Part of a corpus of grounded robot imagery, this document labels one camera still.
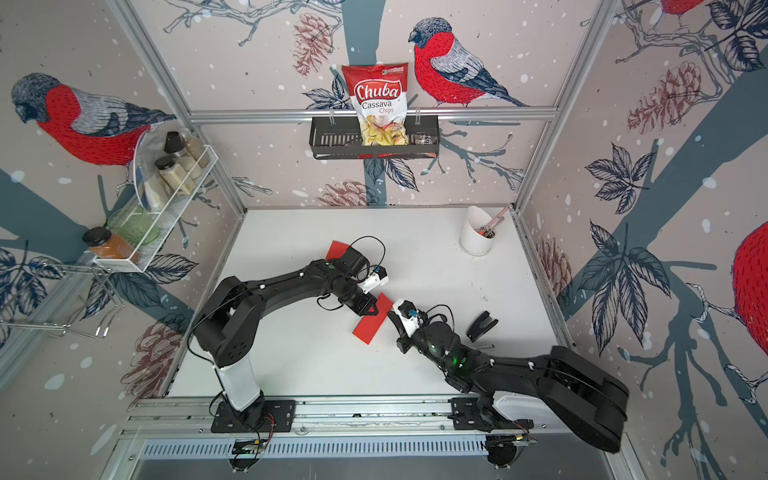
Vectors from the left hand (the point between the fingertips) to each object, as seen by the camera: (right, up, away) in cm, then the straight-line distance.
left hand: (380, 306), depth 87 cm
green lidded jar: (-59, +24, -16) cm, 66 cm away
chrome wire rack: (-65, +3, -20) cm, 68 cm away
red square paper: (-17, +15, +19) cm, 30 cm away
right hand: (+3, +1, -7) cm, 8 cm away
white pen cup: (+32, +18, +14) cm, 39 cm away
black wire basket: (-14, +53, +8) cm, 55 cm away
